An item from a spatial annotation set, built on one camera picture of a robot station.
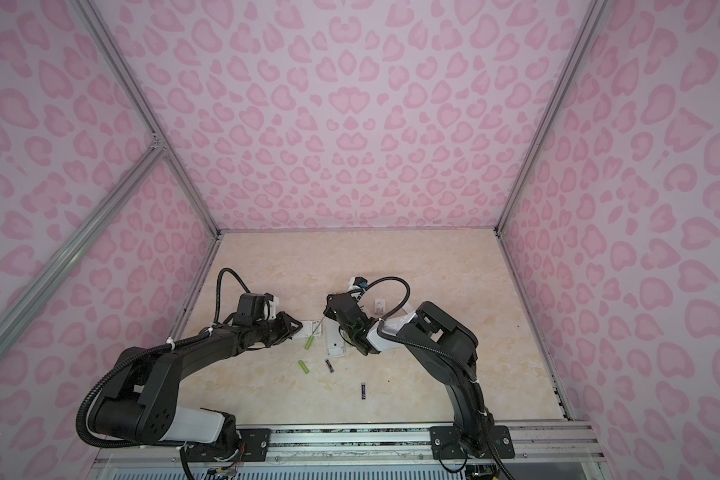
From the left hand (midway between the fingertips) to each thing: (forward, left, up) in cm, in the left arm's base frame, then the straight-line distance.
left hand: (302, 323), depth 90 cm
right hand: (+8, -7, +3) cm, 11 cm away
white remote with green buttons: (0, -4, -3) cm, 5 cm away
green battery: (-4, -2, -3) cm, 6 cm away
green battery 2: (-11, 0, -4) cm, 11 cm away
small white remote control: (-5, -10, -2) cm, 12 cm away
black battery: (-19, -18, -4) cm, 26 cm away
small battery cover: (+7, -24, -3) cm, 25 cm away
